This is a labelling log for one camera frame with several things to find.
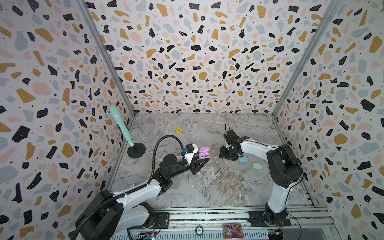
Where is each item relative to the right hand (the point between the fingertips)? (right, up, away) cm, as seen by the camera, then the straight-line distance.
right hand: (222, 154), depth 95 cm
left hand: (-10, +4, -24) cm, 26 cm away
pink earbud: (+2, -4, -1) cm, 5 cm away
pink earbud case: (-12, +4, -22) cm, 26 cm away
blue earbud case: (+13, -4, -1) cm, 14 cm away
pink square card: (+1, -32, -25) cm, 41 cm away
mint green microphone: (-57, +25, -19) cm, 65 cm away
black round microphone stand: (-56, +1, +4) cm, 56 cm away
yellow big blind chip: (-30, +15, +15) cm, 37 cm away
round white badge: (-14, -32, -24) cm, 43 cm away
